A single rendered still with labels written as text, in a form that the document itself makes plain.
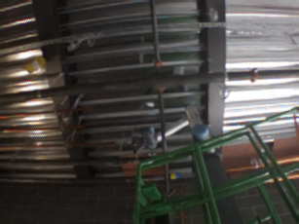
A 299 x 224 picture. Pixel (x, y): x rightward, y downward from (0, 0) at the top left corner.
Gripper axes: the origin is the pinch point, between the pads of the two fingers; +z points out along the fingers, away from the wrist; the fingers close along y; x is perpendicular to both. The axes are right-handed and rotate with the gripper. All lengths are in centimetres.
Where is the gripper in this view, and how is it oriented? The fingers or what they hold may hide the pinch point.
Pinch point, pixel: (134, 149)
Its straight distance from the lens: 220.9
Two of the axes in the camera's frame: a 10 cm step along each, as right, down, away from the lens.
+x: 10.0, 0.4, 0.2
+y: 0.4, -8.9, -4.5
